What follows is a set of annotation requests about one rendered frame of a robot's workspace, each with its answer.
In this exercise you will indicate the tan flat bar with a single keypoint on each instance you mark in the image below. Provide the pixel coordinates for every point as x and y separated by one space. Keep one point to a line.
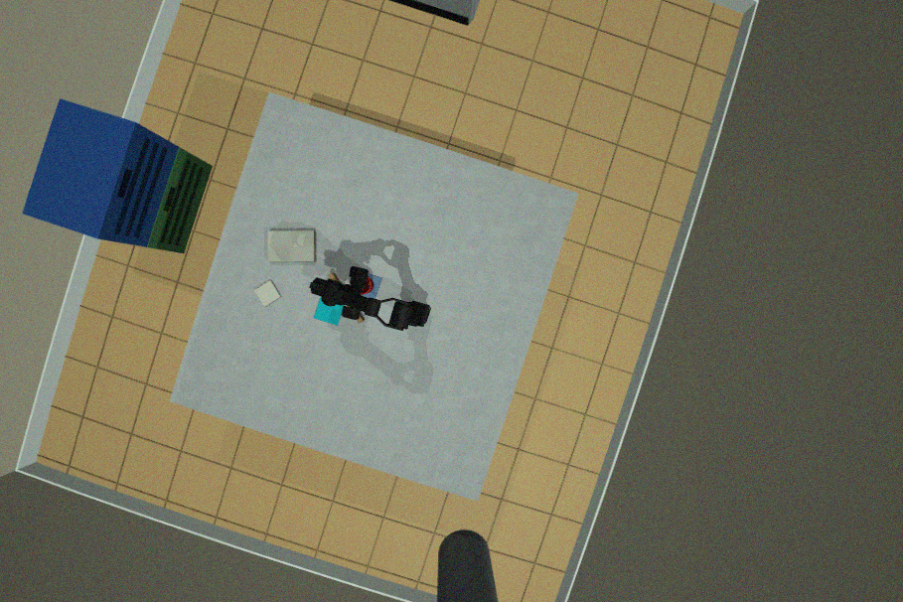
334 277

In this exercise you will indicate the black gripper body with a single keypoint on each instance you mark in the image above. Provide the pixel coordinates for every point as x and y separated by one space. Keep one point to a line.
356 283

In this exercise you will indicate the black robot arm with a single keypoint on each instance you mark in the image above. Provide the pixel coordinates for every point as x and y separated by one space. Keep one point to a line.
403 313

